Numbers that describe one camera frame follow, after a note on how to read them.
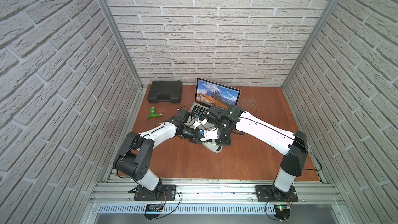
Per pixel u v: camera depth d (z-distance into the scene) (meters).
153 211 0.71
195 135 0.72
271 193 0.73
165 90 1.13
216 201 0.73
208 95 1.01
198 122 0.79
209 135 0.66
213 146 0.74
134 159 0.45
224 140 0.66
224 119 0.53
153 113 1.03
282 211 0.70
